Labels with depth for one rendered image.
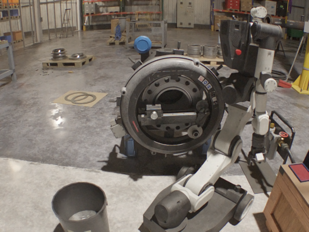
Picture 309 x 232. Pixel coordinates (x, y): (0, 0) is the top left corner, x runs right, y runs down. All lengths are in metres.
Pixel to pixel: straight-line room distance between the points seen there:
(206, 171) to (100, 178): 0.93
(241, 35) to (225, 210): 1.06
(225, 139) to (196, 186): 0.34
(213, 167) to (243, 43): 0.76
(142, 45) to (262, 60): 1.28
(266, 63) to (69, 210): 1.42
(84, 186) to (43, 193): 0.63
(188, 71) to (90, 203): 1.06
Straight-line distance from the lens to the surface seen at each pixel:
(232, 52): 1.36
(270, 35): 1.27
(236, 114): 1.52
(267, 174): 2.19
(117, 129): 1.75
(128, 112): 1.64
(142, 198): 1.80
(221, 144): 1.50
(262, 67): 1.27
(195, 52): 5.84
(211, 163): 1.49
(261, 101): 1.32
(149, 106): 1.60
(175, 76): 1.68
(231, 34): 1.35
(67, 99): 3.76
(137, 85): 1.57
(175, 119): 1.65
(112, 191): 1.88
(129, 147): 2.19
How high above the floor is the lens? 1.29
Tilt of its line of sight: 26 degrees down
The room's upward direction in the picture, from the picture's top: straight up
